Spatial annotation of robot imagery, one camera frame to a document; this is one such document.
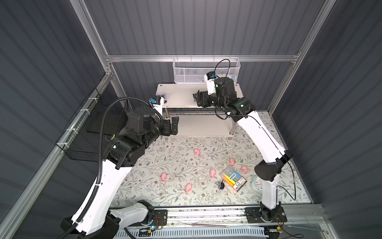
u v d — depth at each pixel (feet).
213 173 2.84
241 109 1.62
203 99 2.03
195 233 2.52
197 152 3.15
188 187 2.69
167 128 1.70
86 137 2.42
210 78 1.96
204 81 2.06
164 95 2.43
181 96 2.86
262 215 2.23
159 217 2.38
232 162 2.99
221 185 2.59
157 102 1.58
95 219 1.15
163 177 2.83
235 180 2.78
